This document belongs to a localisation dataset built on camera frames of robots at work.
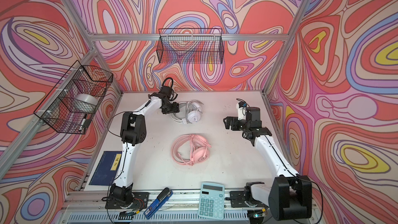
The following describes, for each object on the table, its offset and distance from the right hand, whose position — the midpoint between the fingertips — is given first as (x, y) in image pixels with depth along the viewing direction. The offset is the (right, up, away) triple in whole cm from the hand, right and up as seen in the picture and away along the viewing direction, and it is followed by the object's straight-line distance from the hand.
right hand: (232, 122), depth 85 cm
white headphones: (-24, +6, +10) cm, 27 cm away
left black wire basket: (-81, +9, -11) cm, 82 cm away
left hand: (-34, +7, +22) cm, 42 cm away
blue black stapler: (-39, -37, -15) cm, 55 cm away
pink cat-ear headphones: (-18, -14, -4) cm, 23 cm away
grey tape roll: (-71, +11, -15) cm, 73 cm away
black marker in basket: (-74, +2, -13) cm, 75 cm away
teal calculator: (-13, -36, -13) cm, 40 cm away
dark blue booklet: (-69, -26, -2) cm, 74 cm away
